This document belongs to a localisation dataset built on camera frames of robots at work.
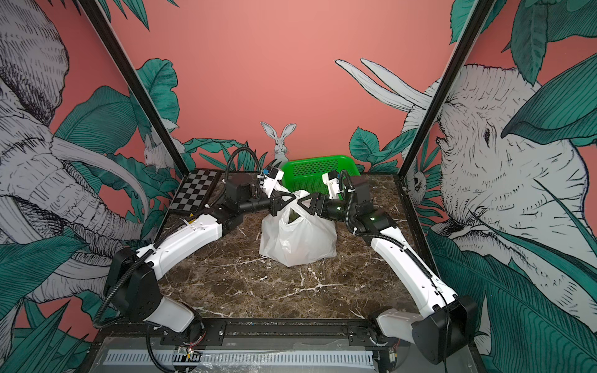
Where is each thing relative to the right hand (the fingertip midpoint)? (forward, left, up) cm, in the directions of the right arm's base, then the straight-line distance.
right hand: (302, 201), depth 70 cm
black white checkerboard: (+28, +54, -28) cm, 67 cm away
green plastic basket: (+41, -1, -29) cm, 50 cm away
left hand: (+5, +2, -2) cm, 6 cm away
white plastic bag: (-3, +2, -16) cm, 16 cm away
